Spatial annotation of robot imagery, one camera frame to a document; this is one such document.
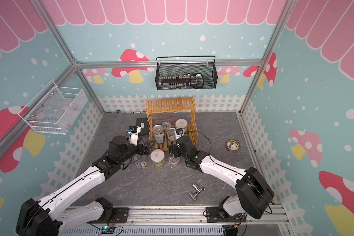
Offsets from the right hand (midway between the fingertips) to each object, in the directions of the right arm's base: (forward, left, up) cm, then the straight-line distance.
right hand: (175, 143), depth 85 cm
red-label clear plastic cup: (-7, +1, -9) cm, 11 cm away
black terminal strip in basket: (+32, -13, +20) cm, 40 cm away
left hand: (-2, +14, +6) cm, 15 cm away
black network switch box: (+27, +26, -12) cm, 39 cm away
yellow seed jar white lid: (-6, +11, -5) cm, 13 cm away
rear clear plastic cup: (+20, +7, -7) cm, 22 cm away
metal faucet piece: (-20, -12, -13) cm, 27 cm away
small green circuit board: (-40, +34, -17) cm, 55 cm away
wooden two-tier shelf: (+18, +2, +13) cm, 23 cm away
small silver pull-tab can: (+11, +3, -7) cm, 14 cm away
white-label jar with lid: (+17, -4, -3) cm, 18 cm away
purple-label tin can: (-8, +20, -7) cm, 22 cm away
